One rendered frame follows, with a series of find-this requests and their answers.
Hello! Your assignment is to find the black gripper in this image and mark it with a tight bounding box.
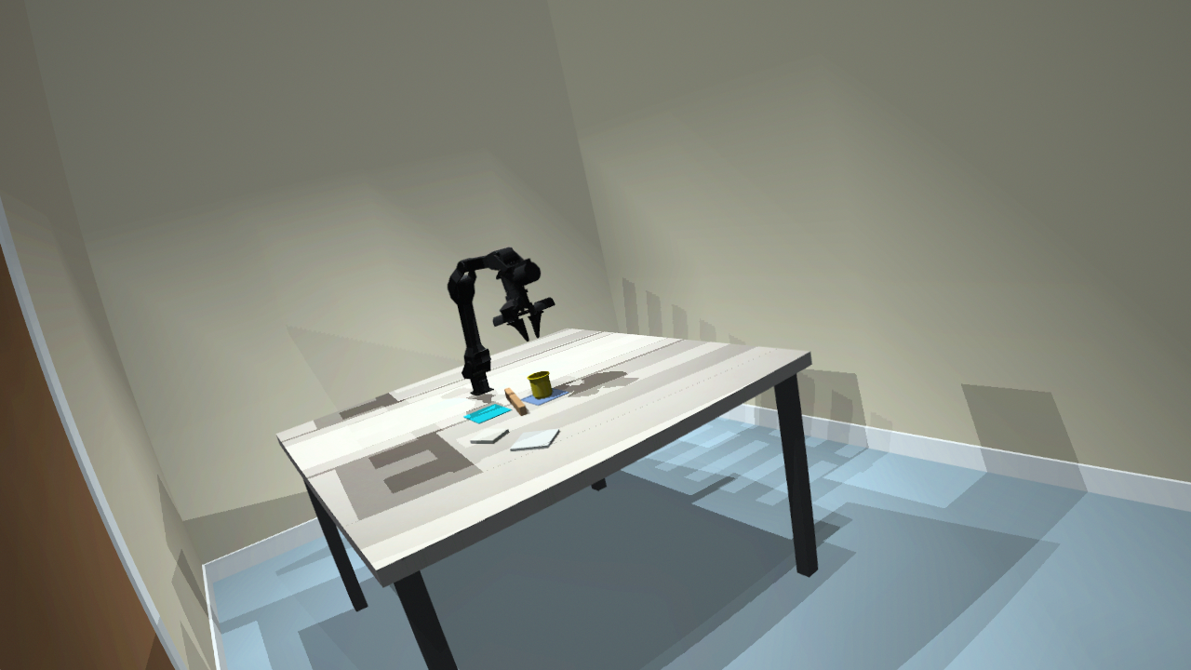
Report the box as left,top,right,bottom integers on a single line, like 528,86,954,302
493,286,555,342

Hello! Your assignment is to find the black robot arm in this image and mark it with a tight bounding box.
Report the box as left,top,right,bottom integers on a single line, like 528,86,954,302
448,248,541,395

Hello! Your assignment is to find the light wooden plank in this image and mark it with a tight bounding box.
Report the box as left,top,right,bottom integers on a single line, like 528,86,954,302
504,388,528,417

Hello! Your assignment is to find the white flat square slab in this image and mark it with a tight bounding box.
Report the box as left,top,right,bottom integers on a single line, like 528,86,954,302
470,428,509,444

